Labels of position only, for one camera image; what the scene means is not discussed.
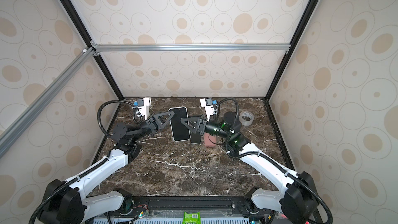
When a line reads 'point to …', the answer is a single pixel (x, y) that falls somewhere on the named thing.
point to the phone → (208, 142)
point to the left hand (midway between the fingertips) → (177, 118)
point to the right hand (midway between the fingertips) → (189, 119)
